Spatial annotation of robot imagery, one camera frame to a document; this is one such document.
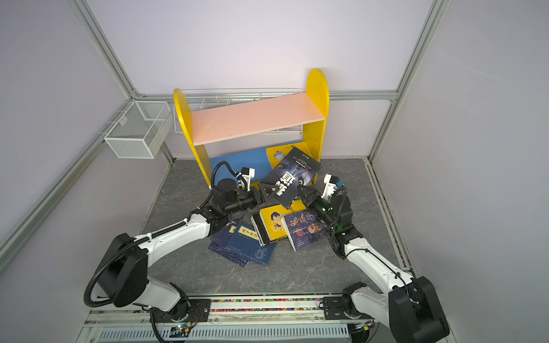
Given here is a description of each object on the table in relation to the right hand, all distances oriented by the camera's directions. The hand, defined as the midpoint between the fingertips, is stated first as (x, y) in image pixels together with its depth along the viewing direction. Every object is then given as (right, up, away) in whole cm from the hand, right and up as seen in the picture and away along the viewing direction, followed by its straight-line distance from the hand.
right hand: (297, 187), depth 75 cm
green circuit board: (-41, -49, -3) cm, 64 cm away
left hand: (-7, -2, 0) cm, 7 cm away
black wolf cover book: (-1, +7, +4) cm, 8 cm away
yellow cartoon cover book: (-9, +15, +27) cm, 32 cm away
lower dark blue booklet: (-32, -23, +12) cm, 41 cm away
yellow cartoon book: (-11, -16, +13) cm, 23 cm away
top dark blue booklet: (-21, -23, +12) cm, 34 cm away
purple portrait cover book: (+4, -18, +13) cm, 22 cm away
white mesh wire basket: (-72, +25, +24) cm, 80 cm away
